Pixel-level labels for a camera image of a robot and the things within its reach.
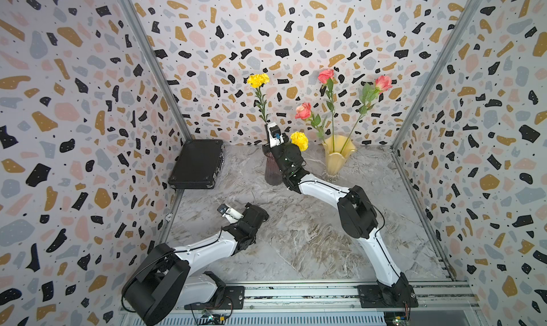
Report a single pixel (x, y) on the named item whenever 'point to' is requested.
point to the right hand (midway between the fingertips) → (268, 125)
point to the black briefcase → (199, 165)
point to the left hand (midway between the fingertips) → (250, 211)
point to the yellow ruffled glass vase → (337, 149)
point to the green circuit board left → (214, 319)
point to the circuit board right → (395, 318)
